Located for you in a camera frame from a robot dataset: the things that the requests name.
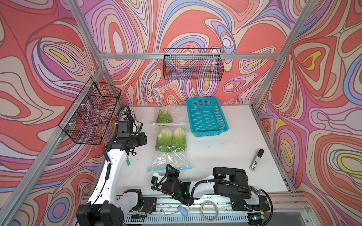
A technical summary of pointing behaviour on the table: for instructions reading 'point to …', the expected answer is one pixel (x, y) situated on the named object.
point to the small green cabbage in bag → (164, 117)
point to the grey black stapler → (255, 160)
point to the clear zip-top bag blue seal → (180, 160)
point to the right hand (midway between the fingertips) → (170, 166)
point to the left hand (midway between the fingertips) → (144, 137)
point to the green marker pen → (128, 161)
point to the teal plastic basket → (206, 117)
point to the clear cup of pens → (125, 113)
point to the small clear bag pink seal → (178, 113)
